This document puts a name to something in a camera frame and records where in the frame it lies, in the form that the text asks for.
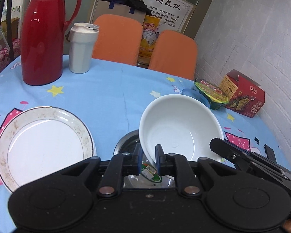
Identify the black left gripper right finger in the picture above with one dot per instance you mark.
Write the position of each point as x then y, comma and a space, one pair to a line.
178, 167

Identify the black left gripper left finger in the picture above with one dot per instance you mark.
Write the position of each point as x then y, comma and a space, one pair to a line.
120, 165

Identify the stainless steel bowl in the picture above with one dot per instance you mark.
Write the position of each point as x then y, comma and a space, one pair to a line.
142, 175

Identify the white ribbed bowl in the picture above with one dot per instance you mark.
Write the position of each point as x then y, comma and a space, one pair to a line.
181, 125

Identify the blue translucent plastic bowl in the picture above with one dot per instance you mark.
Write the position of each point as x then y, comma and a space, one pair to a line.
196, 95

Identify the white plate with blue rim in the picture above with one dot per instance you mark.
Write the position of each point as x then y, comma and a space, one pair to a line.
40, 141

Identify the blue cartoon tablecloth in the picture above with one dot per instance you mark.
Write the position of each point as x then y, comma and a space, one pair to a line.
110, 98

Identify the red cracker box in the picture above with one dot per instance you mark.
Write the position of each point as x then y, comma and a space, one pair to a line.
244, 94

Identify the green instant noodle bowl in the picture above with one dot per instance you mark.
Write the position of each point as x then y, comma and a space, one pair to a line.
215, 97

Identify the right orange chair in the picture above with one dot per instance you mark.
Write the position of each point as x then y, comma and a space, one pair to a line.
174, 54

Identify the orange chair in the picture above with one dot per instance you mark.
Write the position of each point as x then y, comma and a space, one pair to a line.
118, 40
174, 54

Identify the left orange chair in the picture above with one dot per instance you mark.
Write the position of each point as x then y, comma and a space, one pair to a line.
118, 40

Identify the white tumbler cup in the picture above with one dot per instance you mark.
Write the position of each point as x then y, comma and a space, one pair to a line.
83, 37

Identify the yellow snack bag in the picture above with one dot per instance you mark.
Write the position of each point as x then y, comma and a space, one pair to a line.
150, 34

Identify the white poster with text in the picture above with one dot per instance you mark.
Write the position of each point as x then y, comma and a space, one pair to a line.
173, 14

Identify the brown cardboard box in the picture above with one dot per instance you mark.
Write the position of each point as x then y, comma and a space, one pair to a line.
105, 12

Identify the red thermos jug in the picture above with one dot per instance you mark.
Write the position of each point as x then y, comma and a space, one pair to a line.
42, 37

